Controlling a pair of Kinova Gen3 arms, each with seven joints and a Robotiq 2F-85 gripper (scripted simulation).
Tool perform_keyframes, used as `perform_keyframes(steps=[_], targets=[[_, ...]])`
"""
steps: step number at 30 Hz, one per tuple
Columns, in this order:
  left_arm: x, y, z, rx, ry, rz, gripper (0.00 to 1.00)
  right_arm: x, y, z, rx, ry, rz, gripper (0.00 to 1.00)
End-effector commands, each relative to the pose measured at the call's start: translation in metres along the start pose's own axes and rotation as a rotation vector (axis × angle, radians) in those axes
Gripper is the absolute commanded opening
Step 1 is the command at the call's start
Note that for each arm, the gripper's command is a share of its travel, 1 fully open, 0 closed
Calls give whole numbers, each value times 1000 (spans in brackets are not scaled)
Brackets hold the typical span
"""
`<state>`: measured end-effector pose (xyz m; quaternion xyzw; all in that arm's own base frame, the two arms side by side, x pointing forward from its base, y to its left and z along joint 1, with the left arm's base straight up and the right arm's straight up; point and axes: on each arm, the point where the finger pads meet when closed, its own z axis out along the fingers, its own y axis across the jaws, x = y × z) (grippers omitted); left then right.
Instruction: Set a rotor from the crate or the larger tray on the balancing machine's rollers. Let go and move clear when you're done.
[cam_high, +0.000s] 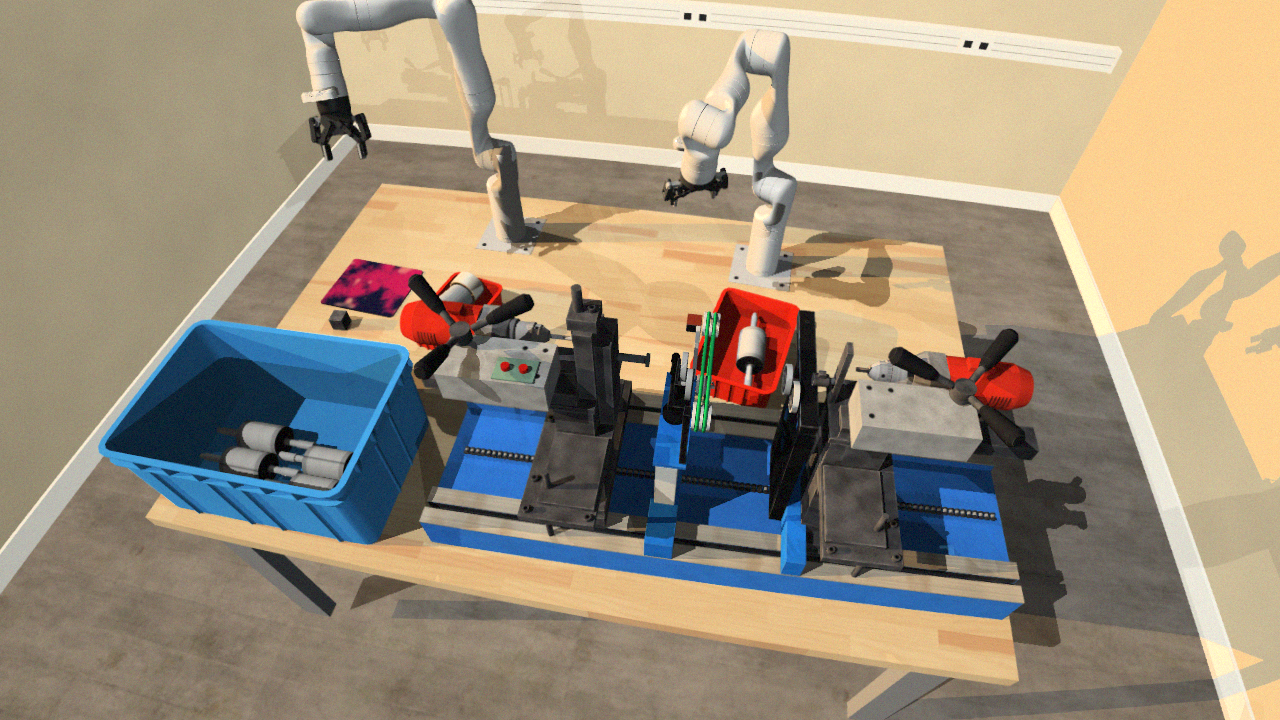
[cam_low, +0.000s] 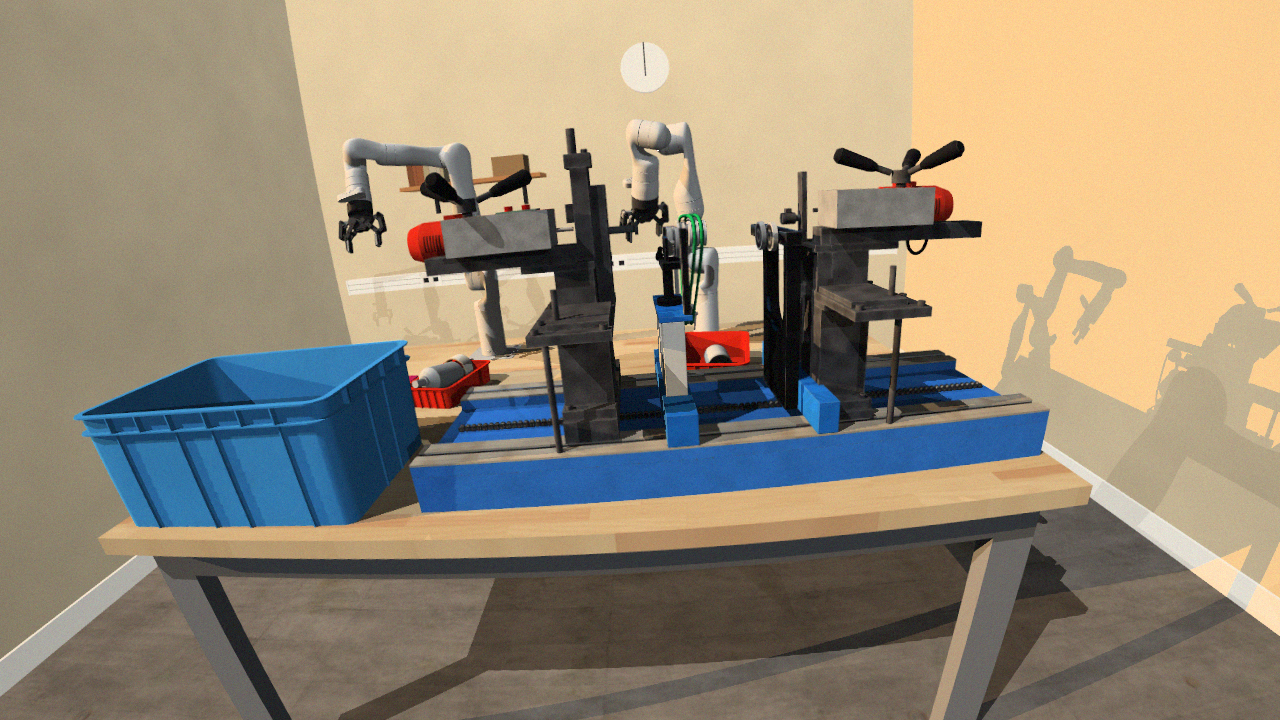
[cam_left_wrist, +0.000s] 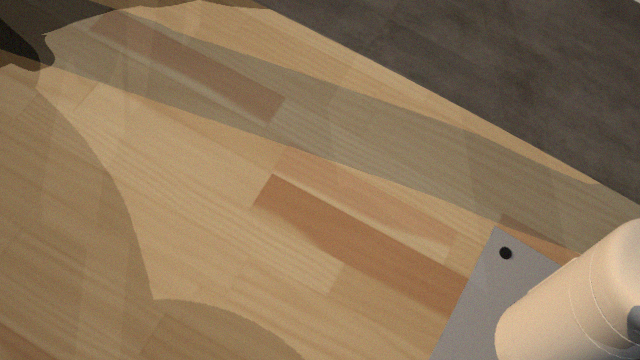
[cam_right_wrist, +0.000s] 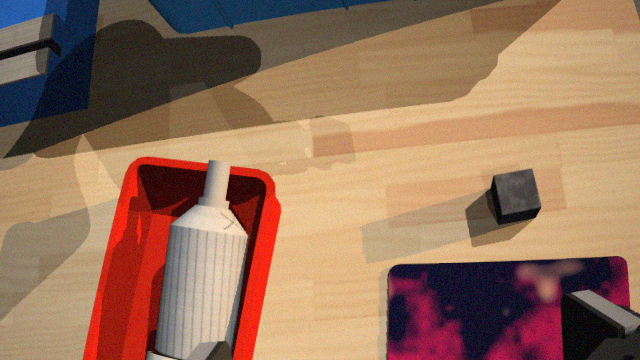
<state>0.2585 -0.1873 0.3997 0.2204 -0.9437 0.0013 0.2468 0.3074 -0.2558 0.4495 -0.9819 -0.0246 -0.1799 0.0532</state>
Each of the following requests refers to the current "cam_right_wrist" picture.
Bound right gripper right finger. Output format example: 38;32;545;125
561;290;640;360

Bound dark grey block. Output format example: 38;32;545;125
490;168;542;225

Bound dark red and navy mat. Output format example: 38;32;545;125
388;256;630;360

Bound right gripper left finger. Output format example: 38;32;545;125
186;341;232;360

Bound blue plastic crate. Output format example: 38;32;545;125
149;0;392;34

